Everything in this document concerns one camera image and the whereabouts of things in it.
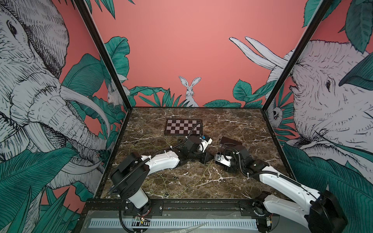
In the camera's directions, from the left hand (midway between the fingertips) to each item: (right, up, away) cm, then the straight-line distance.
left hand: (215, 156), depth 80 cm
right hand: (+6, -1, +5) cm, 7 cm away
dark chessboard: (-18, +16, +27) cm, 36 cm away
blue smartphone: (+12, +5, +22) cm, 26 cm away
